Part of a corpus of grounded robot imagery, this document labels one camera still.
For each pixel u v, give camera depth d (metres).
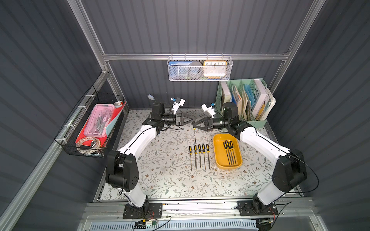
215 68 0.88
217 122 0.68
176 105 0.72
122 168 0.46
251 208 0.73
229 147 0.96
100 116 0.74
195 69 0.87
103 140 0.68
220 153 0.96
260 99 0.96
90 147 0.66
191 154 0.94
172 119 0.69
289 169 0.44
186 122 0.68
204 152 0.96
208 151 0.96
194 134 1.05
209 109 0.71
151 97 0.96
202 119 0.70
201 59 0.89
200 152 0.96
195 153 0.94
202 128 0.71
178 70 0.84
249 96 0.96
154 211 0.74
